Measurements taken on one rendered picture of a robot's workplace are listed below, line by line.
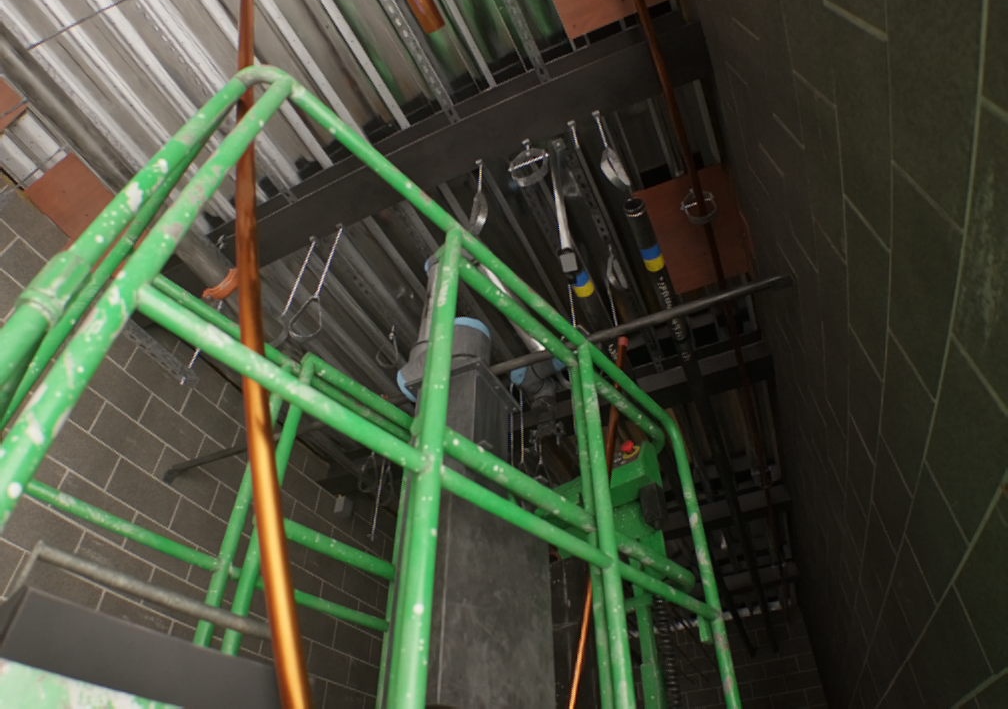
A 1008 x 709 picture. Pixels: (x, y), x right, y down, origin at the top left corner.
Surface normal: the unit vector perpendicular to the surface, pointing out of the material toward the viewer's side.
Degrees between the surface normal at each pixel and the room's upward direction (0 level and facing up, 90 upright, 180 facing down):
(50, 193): 180
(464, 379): 90
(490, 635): 90
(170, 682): 90
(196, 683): 90
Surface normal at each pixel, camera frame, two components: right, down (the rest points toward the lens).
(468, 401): -0.46, -0.63
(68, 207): 0.00, 0.70
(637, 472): -0.66, -0.54
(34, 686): 0.75, -0.48
